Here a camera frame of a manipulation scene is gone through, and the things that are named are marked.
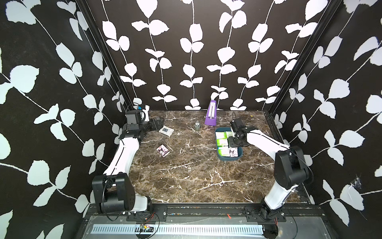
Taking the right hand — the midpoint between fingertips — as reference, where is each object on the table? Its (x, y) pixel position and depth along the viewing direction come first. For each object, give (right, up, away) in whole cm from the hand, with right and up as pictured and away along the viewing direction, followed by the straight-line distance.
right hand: (233, 140), depth 94 cm
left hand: (-46, +14, -10) cm, 49 cm away
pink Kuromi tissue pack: (-45, -7, +1) cm, 46 cm away
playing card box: (-46, +6, +13) cm, 48 cm away
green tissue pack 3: (-6, -7, 0) cm, 9 cm away
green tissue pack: (-7, +3, +5) cm, 9 cm away
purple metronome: (-13, +15, +14) cm, 24 cm away
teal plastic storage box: (+4, -6, -2) cm, 8 cm away
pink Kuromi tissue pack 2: (0, -7, -1) cm, 7 cm away
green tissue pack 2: (-7, -2, +1) cm, 7 cm away
